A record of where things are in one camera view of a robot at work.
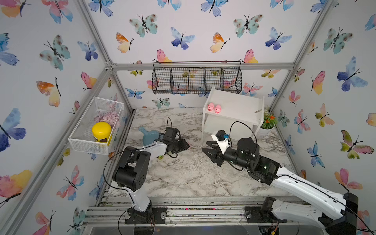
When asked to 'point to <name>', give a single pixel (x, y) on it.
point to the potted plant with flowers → (270, 121)
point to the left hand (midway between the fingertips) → (188, 144)
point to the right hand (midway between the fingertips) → (206, 145)
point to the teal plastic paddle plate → (150, 137)
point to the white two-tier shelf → (241, 115)
